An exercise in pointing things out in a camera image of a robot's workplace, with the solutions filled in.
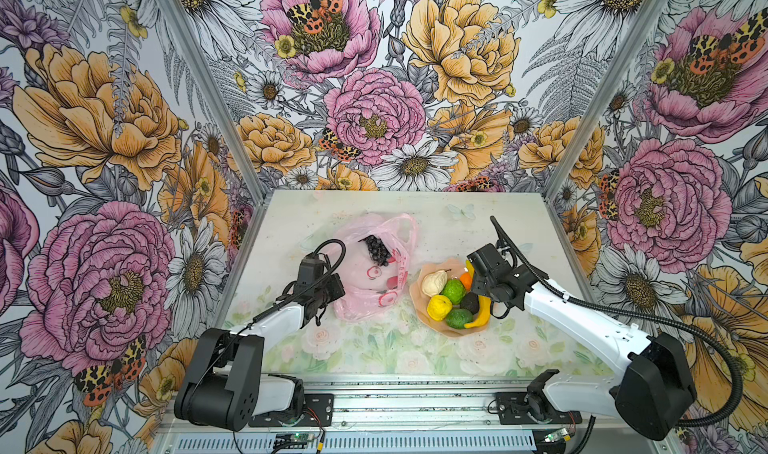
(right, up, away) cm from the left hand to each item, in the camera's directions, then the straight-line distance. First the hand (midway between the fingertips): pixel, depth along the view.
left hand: (341, 292), depth 92 cm
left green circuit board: (-7, -29, -21) cm, 37 cm away
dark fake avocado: (+38, -1, -6) cm, 38 cm away
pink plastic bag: (+10, +1, -2) cm, 10 cm away
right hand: (+42, +2, -8) cm, 43 cm away
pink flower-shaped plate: (+35, +7, +2) cm, 36 cm away
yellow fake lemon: (+29, -3, -7) cm, 30 cm away
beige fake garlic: (+28, +4, -3) cm, 28 cm away
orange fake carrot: (+37, +5, -6) cm, 37 cm away
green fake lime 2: (+34, -5, -9) cm, 35 cm away
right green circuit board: (+55, -29, -21) cm, 66 cm away
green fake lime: (+34, +1, -4) cm, 34 cm away
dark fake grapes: (+11, +11, +9) cm, 18 cm away
